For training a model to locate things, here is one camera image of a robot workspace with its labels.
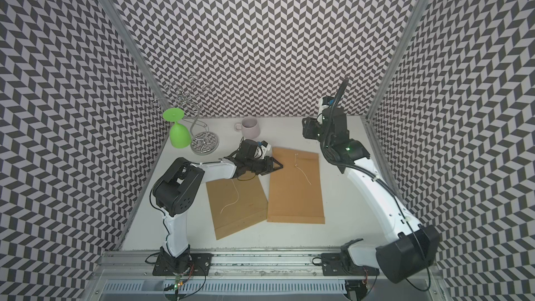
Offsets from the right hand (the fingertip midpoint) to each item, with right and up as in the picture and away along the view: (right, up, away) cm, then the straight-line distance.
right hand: (307, 124), depth 75 cm
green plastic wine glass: (-50, -5, +8) cm, 51 cm away
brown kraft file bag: (-3, -29, +20) cm, 35 cm away
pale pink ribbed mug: (-26, 0, +34) cm, 43 cm away
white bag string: (-30, -33, +11) cm, 46 cm away
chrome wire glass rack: (-48, +11, +9) cm, 50 cm away
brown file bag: (-28, -33, +12) cm, 45 cm away
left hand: (-10, -19, +17) cm, 27 cm away
